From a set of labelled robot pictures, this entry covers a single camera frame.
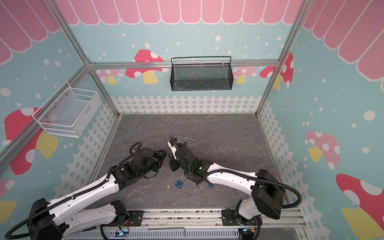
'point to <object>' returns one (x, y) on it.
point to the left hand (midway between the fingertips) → (168, 154)
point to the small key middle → (200, 187)
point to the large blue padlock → (179, 184)
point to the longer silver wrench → (193, 139)
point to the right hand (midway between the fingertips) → (167, 155)
